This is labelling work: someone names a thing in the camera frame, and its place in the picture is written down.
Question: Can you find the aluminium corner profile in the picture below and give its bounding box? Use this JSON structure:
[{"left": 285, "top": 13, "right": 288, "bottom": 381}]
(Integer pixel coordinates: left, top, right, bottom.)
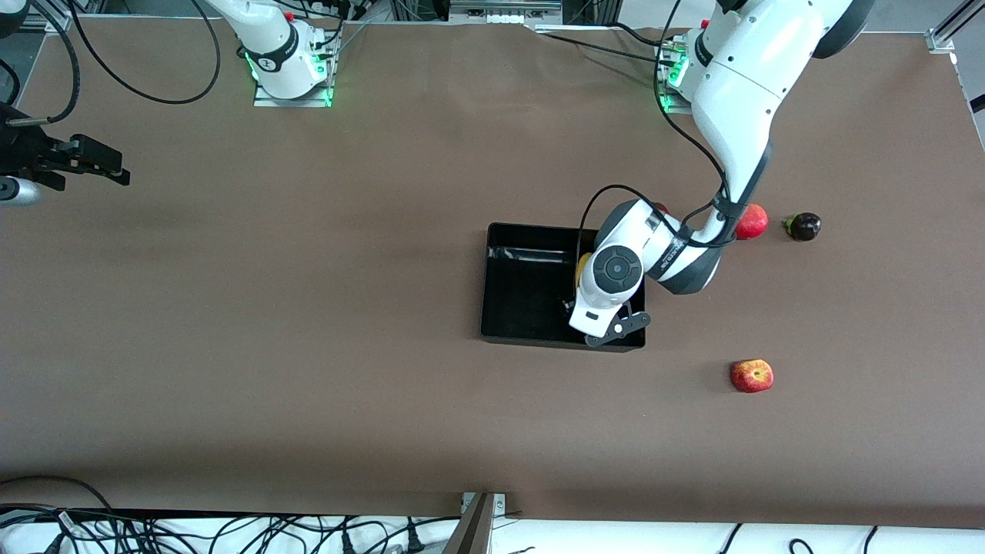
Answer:
[{"left": 926, "top": 0, "right": 985, "bottom": 55}]

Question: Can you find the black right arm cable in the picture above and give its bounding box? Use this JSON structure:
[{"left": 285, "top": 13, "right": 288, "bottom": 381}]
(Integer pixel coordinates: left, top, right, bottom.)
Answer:
[{"left": 68, "top": 0, "right": 222, "bottom": 105}]

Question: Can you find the small dark purple fruit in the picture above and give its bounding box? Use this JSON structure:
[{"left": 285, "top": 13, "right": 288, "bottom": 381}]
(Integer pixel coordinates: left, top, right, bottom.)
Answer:
[{"left": 783, "top": 212, "right": 823, "bottom": 242}]

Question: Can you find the black cable on table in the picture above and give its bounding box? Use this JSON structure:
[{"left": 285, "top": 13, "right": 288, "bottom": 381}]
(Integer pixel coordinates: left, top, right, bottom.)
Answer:
[{"left": 531, "top": 31, "right": 664, "bottom": 64}]

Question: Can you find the black plastic tray box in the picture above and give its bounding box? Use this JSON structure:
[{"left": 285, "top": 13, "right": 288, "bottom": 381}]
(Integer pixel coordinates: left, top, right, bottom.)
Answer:
[{"left": 480, "top": 222, "right": 647, "bottom": 353}]

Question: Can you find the silver mounting bracket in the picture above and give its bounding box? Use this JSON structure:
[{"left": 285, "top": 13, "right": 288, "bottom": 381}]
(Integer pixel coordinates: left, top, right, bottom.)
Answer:
[{"left": 460, "top": 491, "right": 509, "bottom": 516}]

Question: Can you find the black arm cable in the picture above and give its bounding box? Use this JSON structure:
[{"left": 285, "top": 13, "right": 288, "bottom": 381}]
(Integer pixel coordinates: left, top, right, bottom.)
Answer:
[
  {"left": 68, "top": 0, "right": 222, "bottom": 105},
  {"left": 576, "top": 0, "right": 740, "bottom": 305}
]

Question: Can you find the red apple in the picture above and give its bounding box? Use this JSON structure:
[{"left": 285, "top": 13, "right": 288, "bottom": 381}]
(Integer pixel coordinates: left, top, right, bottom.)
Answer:
[{"left": 730, "top": 359, "right": 775, "bottom": 394}]

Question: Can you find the silver aluminium frame rail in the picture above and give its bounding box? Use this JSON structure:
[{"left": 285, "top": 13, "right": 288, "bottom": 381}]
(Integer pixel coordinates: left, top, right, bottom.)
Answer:
[{"left": 449, "top": 0, "right": 564, "bottom": 19}]

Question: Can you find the grey metal post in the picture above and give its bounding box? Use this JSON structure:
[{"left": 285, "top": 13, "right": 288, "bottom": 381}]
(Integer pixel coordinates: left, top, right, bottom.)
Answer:
[{"left": 442, "top": 492, "right": 497, "bottom": 554}]

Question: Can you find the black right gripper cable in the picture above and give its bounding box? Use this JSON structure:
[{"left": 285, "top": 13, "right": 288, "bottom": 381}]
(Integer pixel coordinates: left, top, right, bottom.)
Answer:
[{"left": 31, "top": 0, "right": 82, "bottom": 125}]

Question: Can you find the red pomegranate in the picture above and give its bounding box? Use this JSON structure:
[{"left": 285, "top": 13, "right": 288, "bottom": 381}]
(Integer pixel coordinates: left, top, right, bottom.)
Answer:
[{"left": 735, "top": 203, "right": 770, "bottom": 242}]

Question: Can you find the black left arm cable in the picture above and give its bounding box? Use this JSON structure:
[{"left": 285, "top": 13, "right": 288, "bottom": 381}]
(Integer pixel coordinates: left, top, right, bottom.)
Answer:
[{"left": 576, "top": 0, "right": 740, "bottom": 305}]

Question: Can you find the brown table cover sheet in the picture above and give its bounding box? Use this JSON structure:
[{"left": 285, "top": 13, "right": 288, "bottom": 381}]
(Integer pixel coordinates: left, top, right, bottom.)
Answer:
[{"left": 0, "top": 17, "right": 985, "bottom": 530}]

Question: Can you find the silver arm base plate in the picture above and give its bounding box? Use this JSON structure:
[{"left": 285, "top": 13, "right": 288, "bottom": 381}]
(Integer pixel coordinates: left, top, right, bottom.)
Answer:
[
  {"left": 254, "top": 38, "right": 335, "bottom": 108},
  {"left": 656, "top": 35, "right": 697, "bottom": 116}
]

